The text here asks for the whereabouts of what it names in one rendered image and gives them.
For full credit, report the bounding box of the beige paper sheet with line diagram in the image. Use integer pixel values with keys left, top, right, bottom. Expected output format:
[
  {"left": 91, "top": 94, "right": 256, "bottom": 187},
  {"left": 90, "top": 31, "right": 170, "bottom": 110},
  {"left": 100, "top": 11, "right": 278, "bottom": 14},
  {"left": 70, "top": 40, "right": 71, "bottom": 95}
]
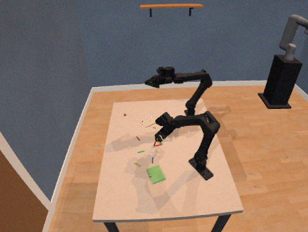
[{"left": 141, "top": 117, "right": 156, "bottom": 128}]

